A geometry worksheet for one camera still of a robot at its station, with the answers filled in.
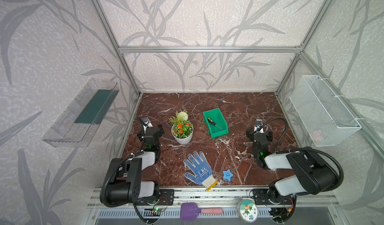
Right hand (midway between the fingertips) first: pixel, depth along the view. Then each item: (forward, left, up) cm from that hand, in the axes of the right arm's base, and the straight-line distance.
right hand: (261, 123), depth 90 cm
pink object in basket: (-15, -21, +10) cm, 27 cm away
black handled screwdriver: (+7, +29, -10) cm, 31 cm away
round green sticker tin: (-43, +17, -1) cm, 46 cm away
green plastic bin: (+7, +27, -11) cm, 30 cm away
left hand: (+1, +67, +2) cm, 67 cm away
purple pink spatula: (-43, +42, -8) cm, 61 cm away
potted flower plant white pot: (-8, +47, +7) cm, 48 cm away
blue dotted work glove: (-24, +36, -10) cm, 45 cm away
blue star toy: (-27, +22, -9) cm, 36 cm away
